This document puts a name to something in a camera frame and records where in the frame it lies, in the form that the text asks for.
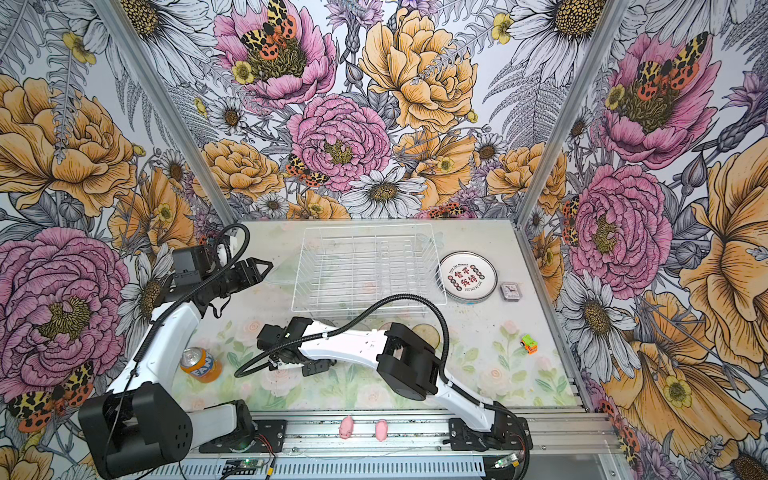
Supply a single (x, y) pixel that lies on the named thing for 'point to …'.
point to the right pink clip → (381, 430)
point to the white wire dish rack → (358, 268)
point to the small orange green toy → (531, 346)
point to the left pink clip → (346, 427)
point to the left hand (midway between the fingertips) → (265, 276)
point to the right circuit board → (511, 460)
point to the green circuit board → (242, 466)
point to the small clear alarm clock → (510, 291)
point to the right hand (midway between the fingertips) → (328, 354)
